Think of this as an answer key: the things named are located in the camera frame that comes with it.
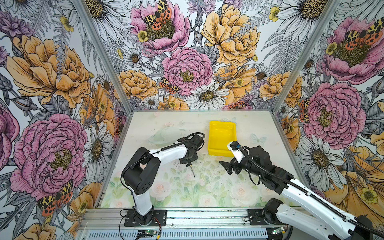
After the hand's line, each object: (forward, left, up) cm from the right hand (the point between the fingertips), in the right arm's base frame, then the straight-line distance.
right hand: (227, 159), depth 75 cm
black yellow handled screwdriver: (+5, +19, -16) cm, 25 cm away
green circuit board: (-27, +40, -18) cm, 51 cm away
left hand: (+7, +20, -15) cm, 26 cm away
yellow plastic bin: (+31, -3, -20) cm, 37 cm away
